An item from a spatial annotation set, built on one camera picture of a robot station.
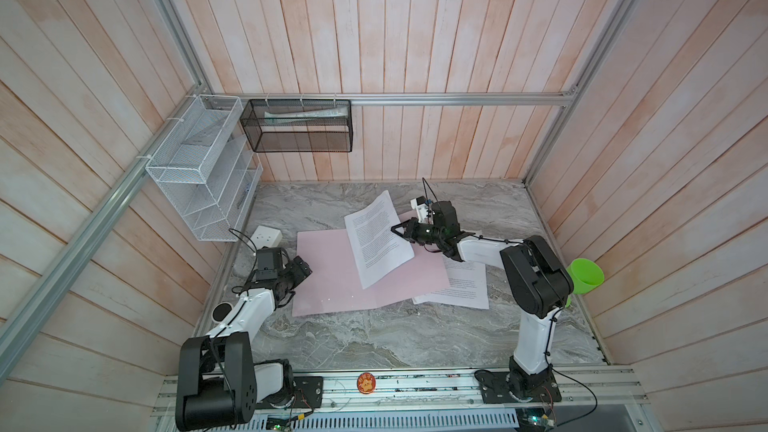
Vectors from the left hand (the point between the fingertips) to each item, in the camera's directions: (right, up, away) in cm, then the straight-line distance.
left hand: (301, 276), depth 90 cm
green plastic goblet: (+79, +3, -12) cm, 80 cm away
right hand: (+28, +14, +3) cm, 31 cm away
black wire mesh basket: (-5, +51, +15) cm, 53 cm away
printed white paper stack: (+52, -4, +2) cm, 53 cm away
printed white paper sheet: (+24, +7, +4) cm, 25 cm away
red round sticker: (+21, -24, -16) cm, 35 cm away
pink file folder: (+6, -3, +7) cm, 10 cm away
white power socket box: (-14, +11, +9) cm, 20 cm away
